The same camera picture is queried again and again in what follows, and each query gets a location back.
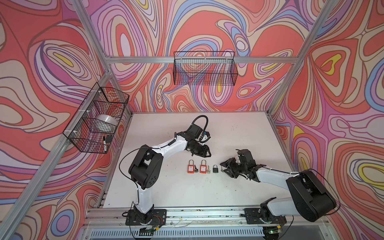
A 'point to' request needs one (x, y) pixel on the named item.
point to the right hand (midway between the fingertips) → (221, 168)
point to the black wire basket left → (92, 128)
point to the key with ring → (195, 170)
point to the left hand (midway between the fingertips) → (210, 153)
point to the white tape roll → (106, 123)
